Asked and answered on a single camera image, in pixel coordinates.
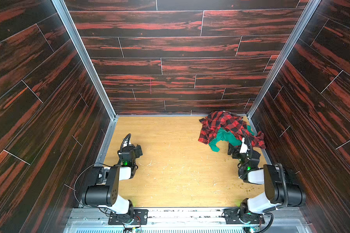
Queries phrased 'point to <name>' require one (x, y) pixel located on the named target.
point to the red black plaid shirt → (213, 122)
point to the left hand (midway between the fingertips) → (131, 146)
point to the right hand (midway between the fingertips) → (240, 143)
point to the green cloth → (228, 137)
